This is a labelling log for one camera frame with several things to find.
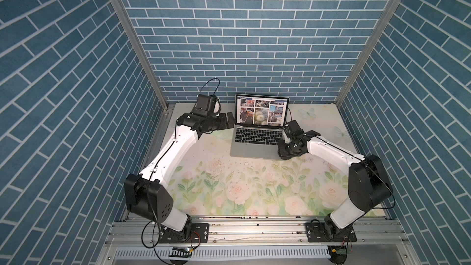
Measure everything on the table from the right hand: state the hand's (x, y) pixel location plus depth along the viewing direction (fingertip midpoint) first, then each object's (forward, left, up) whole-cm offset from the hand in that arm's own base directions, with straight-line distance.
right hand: (285, 152), depth 92 cm
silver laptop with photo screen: (+18, +13, -5) cm, 23 cm away
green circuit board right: (-39, -21, -7) cm, 45 cm away
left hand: (+2, +27, +19) cm, 33 cm away
